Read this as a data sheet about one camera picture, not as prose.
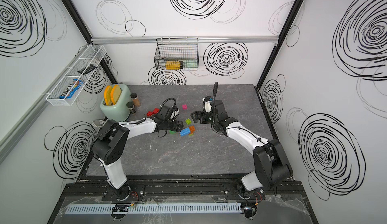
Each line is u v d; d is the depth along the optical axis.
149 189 0.75
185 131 0.90
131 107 0.98
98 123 1.00
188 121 0.99
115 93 0.88
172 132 0.87
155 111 1.03
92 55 0.92
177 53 0.99
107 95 0.87
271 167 0.43
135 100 1.02
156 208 0.77
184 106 1.05
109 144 0.49
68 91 0.70
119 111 0.92
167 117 0.77
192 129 0.91
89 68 0.80
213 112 0.67
